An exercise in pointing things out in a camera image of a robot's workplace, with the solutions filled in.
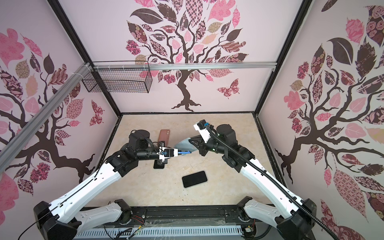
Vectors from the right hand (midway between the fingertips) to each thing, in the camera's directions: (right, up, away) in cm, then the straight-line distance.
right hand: (192, 137), depth 68 cm
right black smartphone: (+1, -26, +18) cm, 32 cm away
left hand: (-6, -7, 0) cm, 9 cm away
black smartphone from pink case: (-23, -20, +24) cm, 39 cm away
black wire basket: (-48, +38, +27) cm, 67 cm away
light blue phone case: (-3, -4, +2) cm, 5 cm away
